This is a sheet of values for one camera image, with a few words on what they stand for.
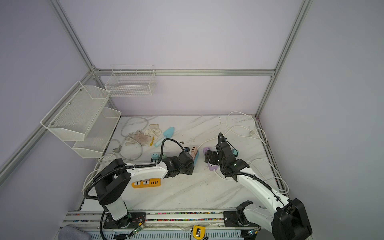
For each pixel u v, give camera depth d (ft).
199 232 2.26
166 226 2.39
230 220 2.40
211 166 2.97
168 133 3.60
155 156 2.97
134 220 2.41
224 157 2.02
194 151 2.97
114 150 3.22
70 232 2.22
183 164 2.28
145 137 3.47
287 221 1.28
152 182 2.74
